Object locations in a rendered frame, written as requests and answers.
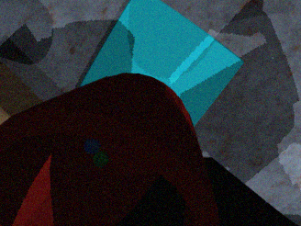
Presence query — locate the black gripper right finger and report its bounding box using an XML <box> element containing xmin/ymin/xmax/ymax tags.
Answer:
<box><xmin>203</xmin><ymin>157</ymin><xmax>297</xmax><ymax>226</ymax></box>

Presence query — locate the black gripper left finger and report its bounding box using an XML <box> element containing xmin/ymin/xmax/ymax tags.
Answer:
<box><xmin>117</xmin><ymin>175</ymin><xmax>184</xmax><ymax>226</ymax></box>

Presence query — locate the brown wooden beam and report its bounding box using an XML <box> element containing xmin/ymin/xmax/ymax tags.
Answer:
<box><xmin>0</xmin><ymin>62</ymin><xmax>43</xmax><ymax>125</ymax></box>

